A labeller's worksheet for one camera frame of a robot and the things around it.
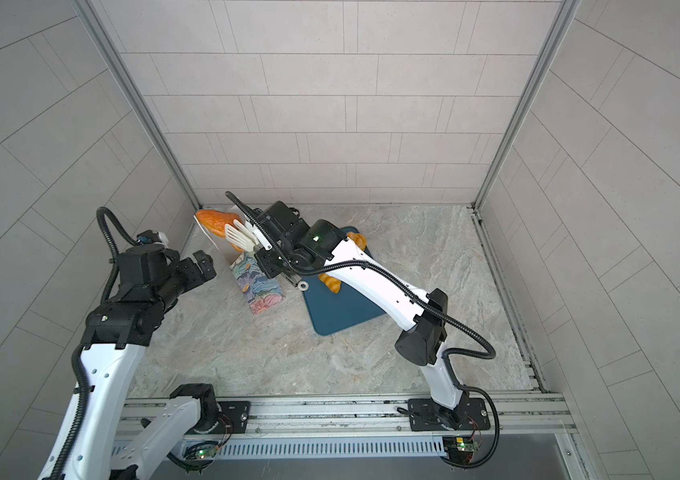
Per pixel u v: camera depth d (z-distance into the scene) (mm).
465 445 683
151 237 571
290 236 517
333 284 913
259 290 841
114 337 423
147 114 894
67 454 353
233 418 705
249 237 679
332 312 892
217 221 684
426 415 713
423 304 452
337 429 705
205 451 642
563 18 713
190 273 599
